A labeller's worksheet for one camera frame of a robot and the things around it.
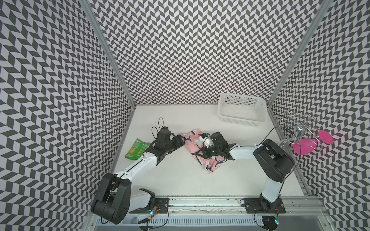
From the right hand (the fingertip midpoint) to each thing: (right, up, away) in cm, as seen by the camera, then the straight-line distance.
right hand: (198, 155), depth 90 cm
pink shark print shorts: (-5, +10, +4) cm, 12 cm away
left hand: (-10, +9, -3) cm, 14 cm away
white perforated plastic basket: (+41, +30, +23) cm, 56 cm away
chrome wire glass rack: (+64, +20, 0) cm, 67 cm away
